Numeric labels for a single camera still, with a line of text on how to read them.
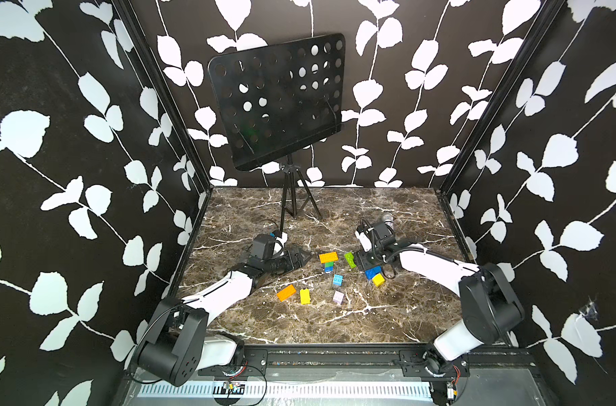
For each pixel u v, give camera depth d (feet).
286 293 2.88
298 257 2.55
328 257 2.89
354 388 2.31
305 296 2.80
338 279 2.97
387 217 3.51
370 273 3.00
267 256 2.30
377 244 2.35
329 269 3.11
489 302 1.50
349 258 3.08
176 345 1.36
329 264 3.05
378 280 2.95
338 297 2.81
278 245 2.40
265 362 2.43
